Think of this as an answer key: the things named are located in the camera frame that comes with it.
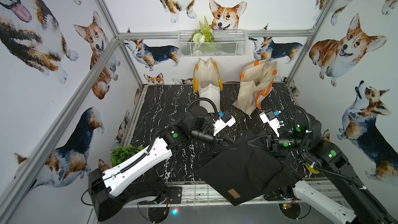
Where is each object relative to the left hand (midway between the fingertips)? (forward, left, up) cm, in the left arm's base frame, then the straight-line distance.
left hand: (237, 147), depth 56 cm
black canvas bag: (-6, -3, -8) cm, 11 cm away
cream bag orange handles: (+58, -25, -26) cm, 69 cm away
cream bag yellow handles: (+61, +10, -29) cm, 69 cm away
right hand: (0, -4, +2) cm, 4 cm away
